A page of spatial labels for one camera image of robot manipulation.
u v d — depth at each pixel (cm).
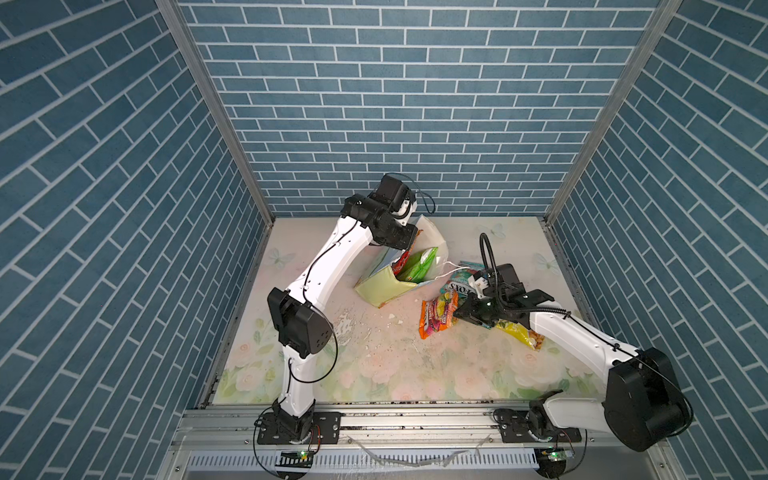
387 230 65
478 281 81
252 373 83
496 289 67
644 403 41
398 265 83
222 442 72
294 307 51
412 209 75
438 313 87
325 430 73
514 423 74
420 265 88
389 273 74
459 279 99
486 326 77
